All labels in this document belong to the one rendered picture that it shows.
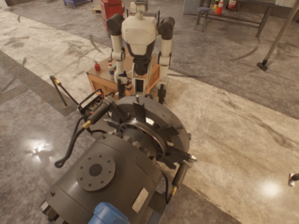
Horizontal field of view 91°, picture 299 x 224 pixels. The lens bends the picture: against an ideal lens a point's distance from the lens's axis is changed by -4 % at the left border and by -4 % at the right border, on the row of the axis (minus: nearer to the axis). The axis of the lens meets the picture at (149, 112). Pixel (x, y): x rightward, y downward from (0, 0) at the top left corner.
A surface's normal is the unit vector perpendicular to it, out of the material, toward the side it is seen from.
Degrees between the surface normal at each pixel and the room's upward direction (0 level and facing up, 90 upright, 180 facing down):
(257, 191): 0
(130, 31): 90
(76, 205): 5
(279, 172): 0
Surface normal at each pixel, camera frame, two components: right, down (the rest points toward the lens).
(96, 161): 0.00, -0.68
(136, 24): -0.14, 0.03
